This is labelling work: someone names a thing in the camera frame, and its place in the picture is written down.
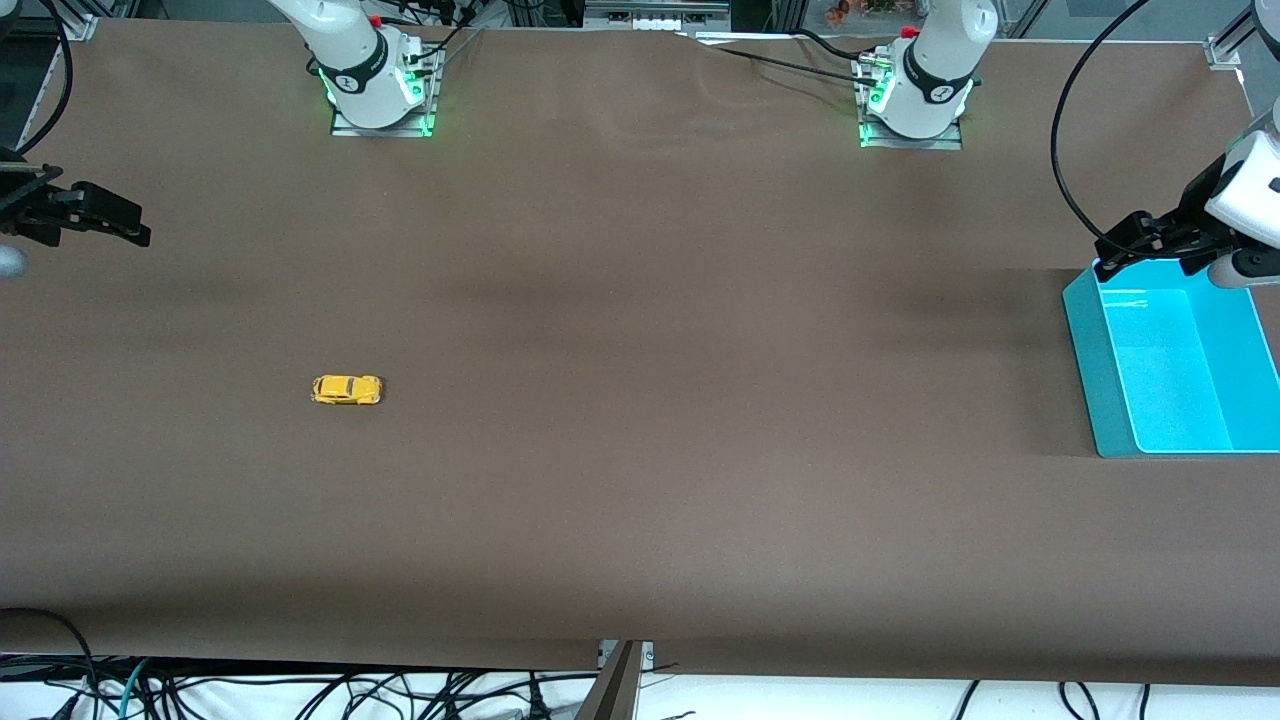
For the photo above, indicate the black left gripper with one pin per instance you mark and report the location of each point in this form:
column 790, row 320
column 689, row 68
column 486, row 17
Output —
column 1187, row 228

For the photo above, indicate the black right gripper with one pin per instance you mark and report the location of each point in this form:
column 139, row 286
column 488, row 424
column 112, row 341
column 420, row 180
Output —
column 22, row 196

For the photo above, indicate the yellow beetle toy car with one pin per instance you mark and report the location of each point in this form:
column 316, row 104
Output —
column 346, row 390

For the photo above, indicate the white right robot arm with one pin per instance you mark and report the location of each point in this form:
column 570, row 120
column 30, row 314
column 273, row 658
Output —
column 360, row 70

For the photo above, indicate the cyan plastic bin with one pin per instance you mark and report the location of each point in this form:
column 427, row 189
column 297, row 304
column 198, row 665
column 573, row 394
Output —
column 1180, row 380

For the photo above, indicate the brown table cover sheet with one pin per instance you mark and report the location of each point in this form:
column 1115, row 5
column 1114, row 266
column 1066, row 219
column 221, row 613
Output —
column 640, row 400

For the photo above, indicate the grey metal device box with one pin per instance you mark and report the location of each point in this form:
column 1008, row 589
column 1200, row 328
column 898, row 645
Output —
column 655, row 15

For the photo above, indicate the aluminium corner bracket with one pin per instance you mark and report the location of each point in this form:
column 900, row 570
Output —
column 1228, row 52
column 78, row 28

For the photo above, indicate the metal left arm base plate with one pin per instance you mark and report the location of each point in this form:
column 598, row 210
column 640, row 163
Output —
column 945, row 145

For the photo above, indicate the metal table edge bracket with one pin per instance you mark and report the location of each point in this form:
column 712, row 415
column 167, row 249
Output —
column 620, row 690

